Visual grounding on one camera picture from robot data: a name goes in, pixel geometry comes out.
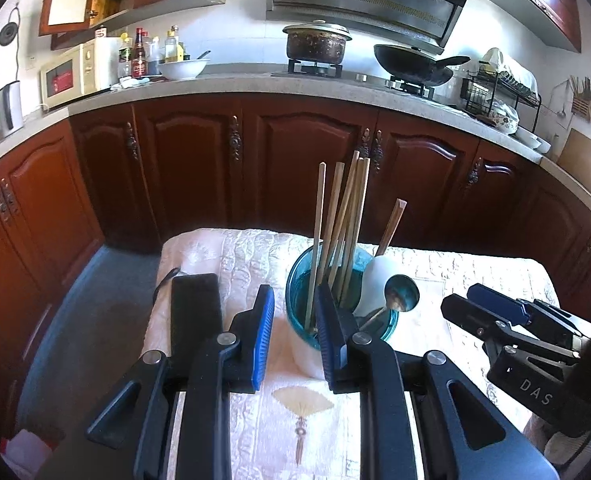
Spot gas stove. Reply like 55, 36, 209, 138
270, 57, 439, 100

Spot brown square-tipped chopstick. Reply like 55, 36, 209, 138
374, 198, 408, 260

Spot wooden cutting board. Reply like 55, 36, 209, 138
557, 129, 591, 178

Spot black rectangular device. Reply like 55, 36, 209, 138
169, 272, 224, 378

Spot patterned ceramic bowl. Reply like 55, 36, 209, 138
488, 102, 521, 135

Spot white and black small appliance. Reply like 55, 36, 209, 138
0, 81, 24, 138

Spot dark cooking pot with lid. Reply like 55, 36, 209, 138
282, 19, 353, 65

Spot row of condiment bottles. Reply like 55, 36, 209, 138
116, 25, 187, 81

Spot white ceramic spoon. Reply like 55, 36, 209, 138
353, 254, 401, 318

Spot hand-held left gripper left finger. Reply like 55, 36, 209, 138
86, 284, 276, 480

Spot grey stone countertop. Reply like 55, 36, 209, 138
0, 62, 591, 221

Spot metal spoon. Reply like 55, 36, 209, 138
360, 274, 421, 331

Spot black wire dish rack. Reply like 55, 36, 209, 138
460, 47, 543, 126

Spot light wooden chopstick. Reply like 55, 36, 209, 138
303, 161, 327, 331
325, 150, 361, 286
343, 157, 372, 306
335, 157, 367, 306
319, 161, 346, 286

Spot black cable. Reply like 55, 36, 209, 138
152, 266, 182, 306

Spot red and white object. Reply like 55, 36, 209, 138
0, 427, 56, 466

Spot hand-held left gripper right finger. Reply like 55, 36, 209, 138
317, 282, 559, 480

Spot white rag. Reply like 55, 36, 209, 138
109, 75, 151, 93

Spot white floral cup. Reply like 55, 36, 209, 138
285, 242, 395, 382

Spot black wok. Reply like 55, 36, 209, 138
373, 43, 471, 87

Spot white quilted tablecloth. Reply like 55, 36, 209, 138
142, 227, 561, 480

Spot dark wooden base cabinets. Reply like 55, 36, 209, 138
0, 94, 591, 441

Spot white microwave oven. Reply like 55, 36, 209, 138
39, 40, 121, 110

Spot white mixing bowl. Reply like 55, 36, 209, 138
156, 57, 211, 82

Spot small white bowl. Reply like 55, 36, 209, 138
513, 125, 543, 150

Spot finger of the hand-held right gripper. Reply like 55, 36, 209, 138
467, 282, 591, 350
440, 293, 582, 367

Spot wall utensil holder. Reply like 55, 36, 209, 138
568, 75, 591, 120

